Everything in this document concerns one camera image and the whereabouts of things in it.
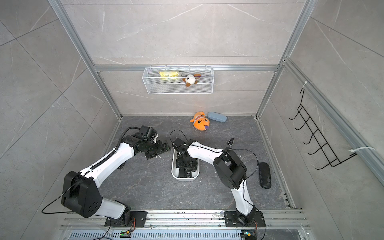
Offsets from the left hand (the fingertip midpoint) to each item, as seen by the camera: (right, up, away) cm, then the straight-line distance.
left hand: (166, 148), depth 84 cm
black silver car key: (+10, -16, +4) cm, 19 cm away
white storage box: (+4, -14, +5) cm, 16 cm away
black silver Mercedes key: (+41, +2, +18) cm, 45 cm away
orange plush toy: (+21, +16, +21) cm, 33 cm away
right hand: (+11, -12, +6) cm, 18 cm away
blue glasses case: (+34, +21, +33) cm, 52 cm away
